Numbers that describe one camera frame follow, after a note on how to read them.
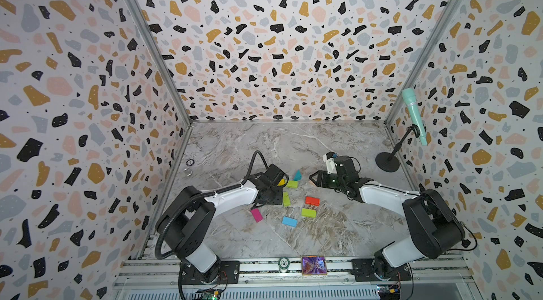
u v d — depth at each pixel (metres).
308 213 0.88
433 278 0.76
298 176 0.98
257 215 0.87
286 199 0.91
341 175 0.73
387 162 1.04
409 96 0.83
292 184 0.97
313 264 0.75
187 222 0.44
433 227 0.45
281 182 0.75
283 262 0.70
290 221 0.86
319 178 0.84
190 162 1.03
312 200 0.92
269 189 0.70
